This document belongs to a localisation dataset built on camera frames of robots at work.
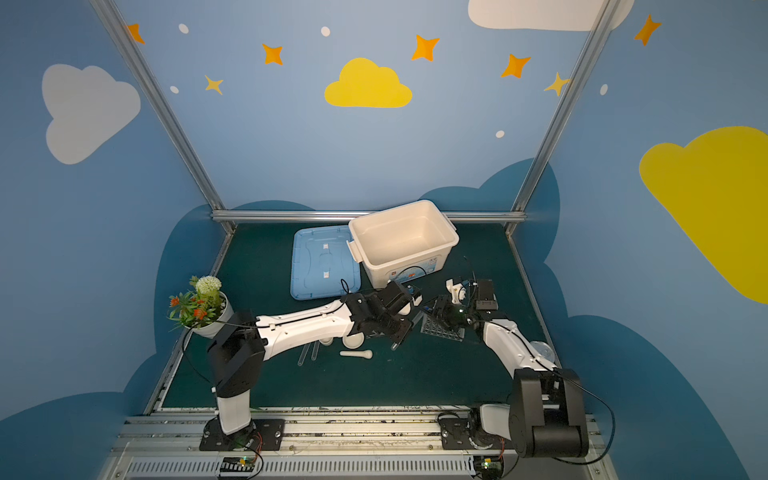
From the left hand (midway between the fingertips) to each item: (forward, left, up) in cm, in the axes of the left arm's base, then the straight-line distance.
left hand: (410, 325), depth 83 cm
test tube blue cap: (-5, +4, -2) cm, 7 cm away
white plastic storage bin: (+41, 0, -10) cm, 43 cm away
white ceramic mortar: (-1, +16, -8) cm, 18 cm away
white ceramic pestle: (-5, +12, -9) cm, 16 cm away
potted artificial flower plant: (+2, +57, +5) cm, 57 cm away
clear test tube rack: (+4, -7, -9) cm, 12 cm away
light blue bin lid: (+30, +31, -10) cm, 44 cm away
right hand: (+5, -5, +1) cm, 7 cm away
